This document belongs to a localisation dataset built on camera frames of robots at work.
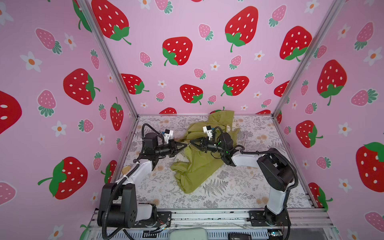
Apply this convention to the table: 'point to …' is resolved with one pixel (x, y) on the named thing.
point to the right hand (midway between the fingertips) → (190, 143)
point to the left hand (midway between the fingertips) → (186, 146)
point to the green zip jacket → (199, 167)
